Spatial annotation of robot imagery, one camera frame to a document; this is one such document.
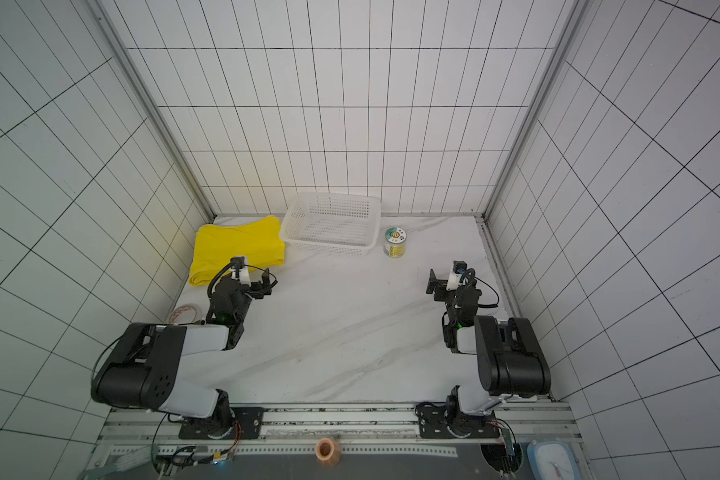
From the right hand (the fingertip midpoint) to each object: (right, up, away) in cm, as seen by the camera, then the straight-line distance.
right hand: (450, 268), depth 91 cm
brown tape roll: (-35, -35, -31) cm, 58 cm away
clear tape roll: (-88, -14, +3) cm, 89 cm away
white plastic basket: (-39, +16, +27) cm, 49 cm away
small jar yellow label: (-16, +8, +10) cm, 21 cm away
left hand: (-62, -2, +2) cm, 62 cm away
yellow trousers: (-65, +9, +16) cm, 68 cm away
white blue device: (+16, -41, -25) cm, 51 cm away
